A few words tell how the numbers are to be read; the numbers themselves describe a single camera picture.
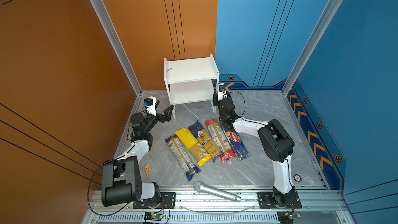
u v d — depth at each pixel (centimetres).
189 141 91
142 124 64
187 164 82
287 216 70
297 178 80
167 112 74
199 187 74
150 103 70
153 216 71
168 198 74
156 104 83
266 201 72
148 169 82
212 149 87
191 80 81
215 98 83
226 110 72
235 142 89
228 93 83
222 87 77
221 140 91
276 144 53
